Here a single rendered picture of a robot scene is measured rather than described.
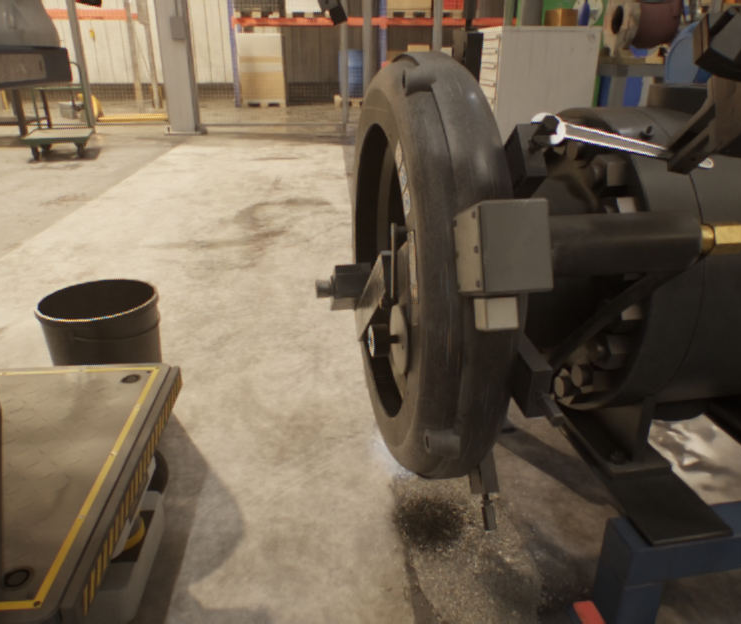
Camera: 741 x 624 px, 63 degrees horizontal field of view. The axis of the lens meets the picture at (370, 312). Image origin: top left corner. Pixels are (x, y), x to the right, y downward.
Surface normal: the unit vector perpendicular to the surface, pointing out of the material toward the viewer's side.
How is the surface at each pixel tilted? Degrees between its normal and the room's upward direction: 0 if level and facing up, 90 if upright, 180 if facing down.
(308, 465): 0
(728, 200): 54
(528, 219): 68
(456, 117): 37
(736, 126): 79
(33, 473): 0
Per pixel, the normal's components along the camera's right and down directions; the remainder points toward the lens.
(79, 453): 0.00, -0.92
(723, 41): 0.13, -0.30
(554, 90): 0.07, 0.40
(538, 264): 0.16, 0.01
